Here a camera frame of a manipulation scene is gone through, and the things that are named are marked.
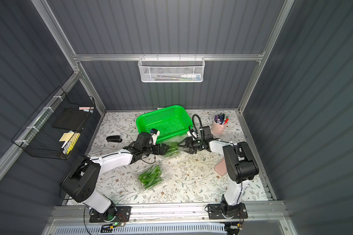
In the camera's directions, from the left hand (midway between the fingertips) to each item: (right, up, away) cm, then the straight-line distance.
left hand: (163, 146), depth 89 cm
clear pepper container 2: (+7, -2, +1) cm, 7 cm away
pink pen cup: (+37, +15, +8) cm, 40 cm away
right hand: (+11, -1, -1) cm, 11 cm away
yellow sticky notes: (-47, +7, -16) cm, 51 cm away
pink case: (+35, -13, 0) cm, 38 cm away
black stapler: (-35, +4, +11) cm, 37 cm away
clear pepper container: (-7, -16, -6) cm, 19 cm away
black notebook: (-48, +17, -13) cm, 52 cm away
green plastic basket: (+3, +15, +23) cm, 28 cm away
